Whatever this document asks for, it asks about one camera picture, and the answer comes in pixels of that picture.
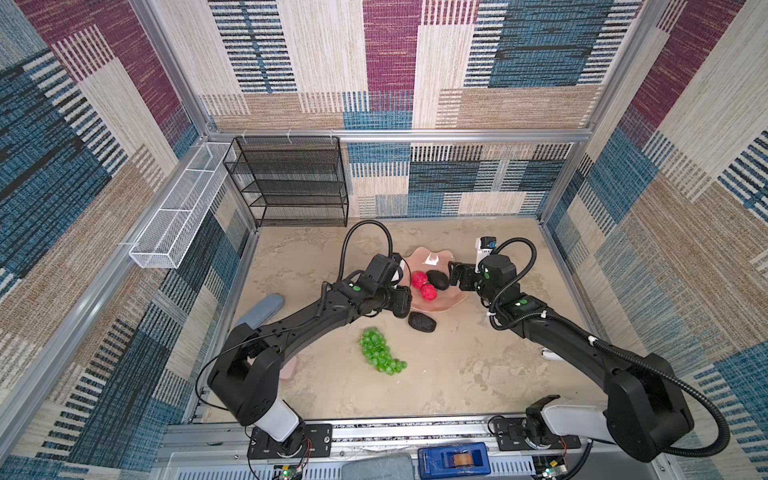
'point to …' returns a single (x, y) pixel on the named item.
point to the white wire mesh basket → (164, 237)
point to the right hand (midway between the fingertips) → (463, 267)
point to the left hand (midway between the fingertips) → (406, 295)
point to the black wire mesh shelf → (290, 179)
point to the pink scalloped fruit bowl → (423, 259)
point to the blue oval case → (262, 311)
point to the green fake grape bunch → (378, 353)
